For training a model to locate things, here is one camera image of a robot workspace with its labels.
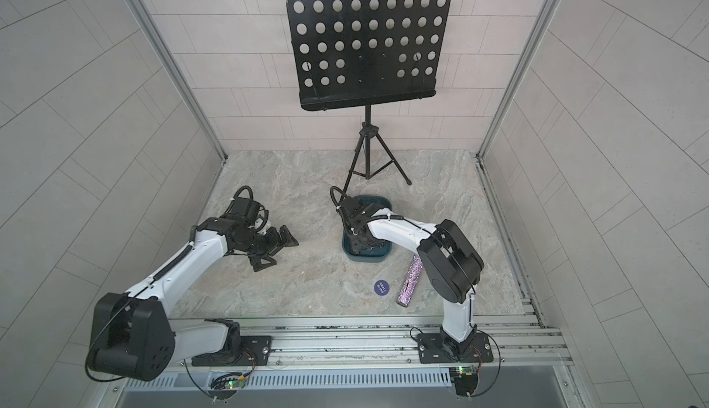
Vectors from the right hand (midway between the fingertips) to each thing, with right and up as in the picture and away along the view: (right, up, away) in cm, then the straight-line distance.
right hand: (363, 242), depth 91 cm
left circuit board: (-33, -29, -25) cm, 50 cm away
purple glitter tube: (+14, -9, -10) cm, 20 cm away
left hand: (-20, +1, -9) cm, 22 cm away
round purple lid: (+6, -11, -8) cm, 15 cm away
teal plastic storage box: (+6, -1, -8) cm, 10 cm away
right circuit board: (+26, -28, -23) cm, 45 cm away
